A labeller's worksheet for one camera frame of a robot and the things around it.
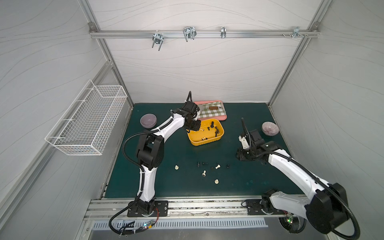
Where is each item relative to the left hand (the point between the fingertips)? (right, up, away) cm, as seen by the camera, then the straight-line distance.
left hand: (198, 127), depth 94 cm
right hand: (+23, -15, -11) cm, 29 cm away
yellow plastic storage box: (+8, -2, +11) cm, 14 cm away
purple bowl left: (-36, +4, +13) cm, 39 cm away
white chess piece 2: (+3, -26, -10) cm, 28 cm away
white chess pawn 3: (+3, -8, +5) cm, 10 cm away
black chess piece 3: (+12, -5, +8) cm, 15 cm away
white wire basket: (-53, +3, -25) cm, 59 cm away
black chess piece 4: (+18, -23, -6) cm, 30 cm away
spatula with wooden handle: (+5, +15, +22) cm, 26 cm away
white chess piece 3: (+12, -23, -7) cm, 26 cm away
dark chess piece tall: (+14, -2, +11) cm, 17 cm away
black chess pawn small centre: (+8, -23, -8) cm, 26 cm away
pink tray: (+2, +18, +29) cm, 35 cm away
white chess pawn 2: (+10, -29, -12) cm, 33 cm away
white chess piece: (+3, -2, +10) cm, 11 cm away
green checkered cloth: (+12, +13, +22) cm, 28 cm away
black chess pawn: (+7, -2, +11) cm, 14 cm away
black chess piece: (0, -22, -6) cm, 23 cm away
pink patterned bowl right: (+51, -2, +10) cm, 52 cm away
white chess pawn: (-13, -23, -8) cm, 27 cm away
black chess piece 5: (+10, 0, +12) cm, 16 cm away
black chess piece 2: (+4, -21, -5) cm, 22 cm away
